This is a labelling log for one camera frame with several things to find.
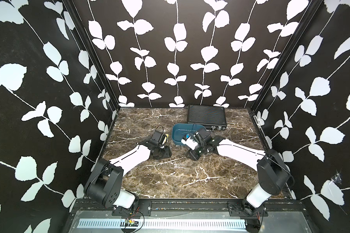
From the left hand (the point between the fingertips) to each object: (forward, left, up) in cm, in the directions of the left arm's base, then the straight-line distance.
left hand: (170, 152), depth 88 cm
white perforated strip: (-36, +4, -6) cm, 36 cm away
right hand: (-2, -10, +3) cm, 11 cm away
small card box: (+16, +2, -5) cm, 17 cm away
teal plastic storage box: (+20, -6, -5) cm, 21 cm away
